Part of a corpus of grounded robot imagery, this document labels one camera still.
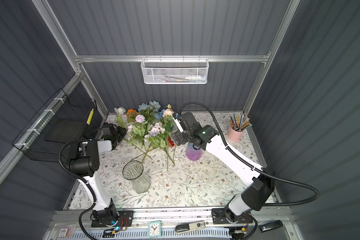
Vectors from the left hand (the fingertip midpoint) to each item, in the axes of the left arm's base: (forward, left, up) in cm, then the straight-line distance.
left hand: (124, 127), depth 103 cm
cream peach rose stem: (+3, -31, +9) cm, 32 cm away
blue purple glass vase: (-18, -47, -7) cm, 51 cm away
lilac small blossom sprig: (-7, -23, +5) cm, 25 cm away
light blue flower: (+16, -19, +6) cm, 26 cm away
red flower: (-13, -32, -2) cm, 35 cm away
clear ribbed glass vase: (-39, -16, +14) cm, 44 cm away
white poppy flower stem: (+13, +5, +3) cm, 15 cm away
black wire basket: (-11, +23, +21) cm, 34 cm away
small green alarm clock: (-60, -24, -5) cm, 64 cm away
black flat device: (-62, -78, -3) cm, 99 cm away
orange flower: (+14, -3, 0) cm, 14 cm away
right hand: (-21, -40, +19) cm, 49 cm away
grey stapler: (-60, -39, -3) cm, 72 cm away
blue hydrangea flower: (+11, -23, -1) cm, 25 cm away
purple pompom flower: (+1, -12, +8) cm, 15 cm away
